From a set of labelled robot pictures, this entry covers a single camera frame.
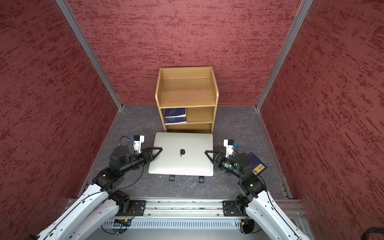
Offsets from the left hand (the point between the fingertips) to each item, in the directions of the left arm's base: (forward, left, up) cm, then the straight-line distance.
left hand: (161, 154), depth 72 cm
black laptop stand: (-6, -21, -19) cm, 29 cm away
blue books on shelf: (+26, -4, 0) cm, 26 cm away
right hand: (-2, -21, +1) cm, 21 cm away
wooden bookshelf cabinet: (+38, -15, +12) cm, 42 cm away
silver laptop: (-1, -11, +2) cm, 11 cm away
